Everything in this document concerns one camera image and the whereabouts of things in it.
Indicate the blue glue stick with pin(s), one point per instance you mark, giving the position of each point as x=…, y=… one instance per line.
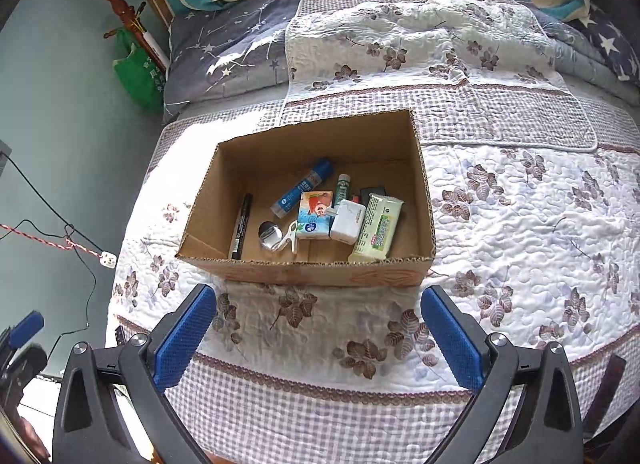
x=300, y=189

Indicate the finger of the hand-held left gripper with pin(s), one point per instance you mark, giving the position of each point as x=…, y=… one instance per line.
x=25, y=366
x=27, y=326

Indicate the navy pillow with white stars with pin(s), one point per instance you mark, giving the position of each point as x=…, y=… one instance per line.
x=607, y=43

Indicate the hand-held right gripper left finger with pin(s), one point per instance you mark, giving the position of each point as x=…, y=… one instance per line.
x=185, y=334

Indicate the white charger adapter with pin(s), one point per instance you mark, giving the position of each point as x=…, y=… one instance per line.
x=347, y=224

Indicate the white plastic clip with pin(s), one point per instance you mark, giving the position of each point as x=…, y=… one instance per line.
x=287, y=239

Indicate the dark bed side bracket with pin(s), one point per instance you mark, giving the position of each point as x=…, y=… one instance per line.
x=121, y=335

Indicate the grey star-print pillow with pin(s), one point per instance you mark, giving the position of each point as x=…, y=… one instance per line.
x=225, y=48

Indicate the green shopping bag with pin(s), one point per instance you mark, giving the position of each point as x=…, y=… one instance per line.
x=140, y=78

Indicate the green and white tube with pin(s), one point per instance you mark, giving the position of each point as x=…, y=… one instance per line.
x=343, y=189

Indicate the grey folded duvet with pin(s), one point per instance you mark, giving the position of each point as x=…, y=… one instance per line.
x=580, y=58

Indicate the folded floral quilt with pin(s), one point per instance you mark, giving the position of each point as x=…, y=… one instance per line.
x=425, y=43

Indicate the green wet wipes packet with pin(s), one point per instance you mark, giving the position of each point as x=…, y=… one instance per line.
x=377, y=229

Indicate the black marker pen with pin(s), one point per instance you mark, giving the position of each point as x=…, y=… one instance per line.
x=241, y=229

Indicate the white plug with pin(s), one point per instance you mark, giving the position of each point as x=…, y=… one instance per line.
x=108, y=259

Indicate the white rolled paper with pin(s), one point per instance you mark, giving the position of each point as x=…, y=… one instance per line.
x=155, y=48

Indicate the grey wall socket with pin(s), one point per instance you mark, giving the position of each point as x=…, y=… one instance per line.
x=3, y=149

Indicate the black rectangular case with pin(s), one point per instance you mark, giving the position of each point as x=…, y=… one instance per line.
x=374, y=193

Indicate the small blue tissue packet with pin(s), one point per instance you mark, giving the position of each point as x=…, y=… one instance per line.
x=314, y=219

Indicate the brown cardboard box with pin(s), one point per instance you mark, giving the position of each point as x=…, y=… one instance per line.
x=300, y=274

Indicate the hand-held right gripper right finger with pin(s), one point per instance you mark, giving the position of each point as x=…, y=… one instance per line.
x=452, y=336

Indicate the floral quilted bedspread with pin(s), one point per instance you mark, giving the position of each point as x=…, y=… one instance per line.
x=525, y=244

